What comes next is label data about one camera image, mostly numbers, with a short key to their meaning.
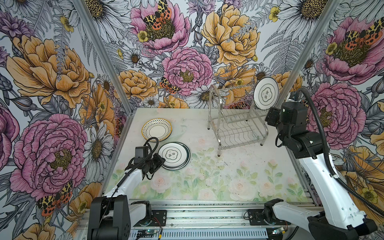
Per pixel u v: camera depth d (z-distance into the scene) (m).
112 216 0.41
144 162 0.69
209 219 0.76
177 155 0.93
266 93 0.83
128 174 0.56
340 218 0.37
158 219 0.74
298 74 0.97
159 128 1.08
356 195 0.37
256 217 0.74
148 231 0.71
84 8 0.72
